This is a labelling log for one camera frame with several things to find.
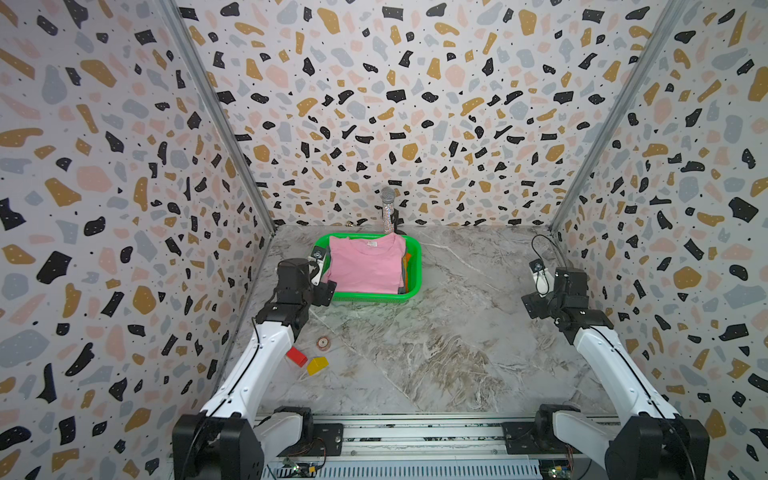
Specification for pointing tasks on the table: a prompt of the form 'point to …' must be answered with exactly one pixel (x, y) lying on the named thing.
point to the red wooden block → (296, 356)
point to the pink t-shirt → (366, 265)
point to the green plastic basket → (416, 278)
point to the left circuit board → (301, 469)
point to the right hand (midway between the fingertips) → (552, 289)
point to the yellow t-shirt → (405, 272)
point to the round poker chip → (323, 343)
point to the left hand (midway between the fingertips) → (310, 275)
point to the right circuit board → (556, 469)
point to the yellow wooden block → (317, 364)
